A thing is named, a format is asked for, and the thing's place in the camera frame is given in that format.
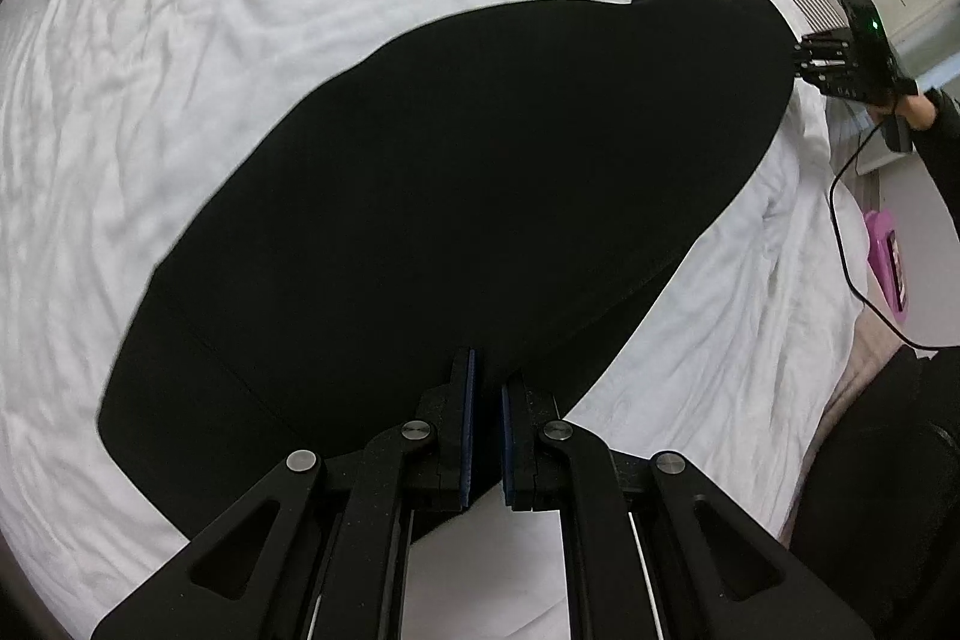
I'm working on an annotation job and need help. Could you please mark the black pants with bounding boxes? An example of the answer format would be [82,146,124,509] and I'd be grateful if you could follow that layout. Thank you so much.
[98,0,794,536]

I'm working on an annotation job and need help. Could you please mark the pink phone stand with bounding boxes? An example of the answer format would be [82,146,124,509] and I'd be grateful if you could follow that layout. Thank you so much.
[864,209,908,323]

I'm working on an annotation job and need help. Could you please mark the person's dark trousers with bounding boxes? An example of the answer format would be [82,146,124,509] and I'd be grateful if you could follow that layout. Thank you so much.
[789,347,958,638]

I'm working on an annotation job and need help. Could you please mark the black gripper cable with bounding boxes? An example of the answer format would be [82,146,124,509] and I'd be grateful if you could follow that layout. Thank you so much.
[828,116,941,354]

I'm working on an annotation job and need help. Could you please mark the person's right hand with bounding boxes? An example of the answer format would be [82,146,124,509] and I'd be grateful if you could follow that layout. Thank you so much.
[867,94,937,131]

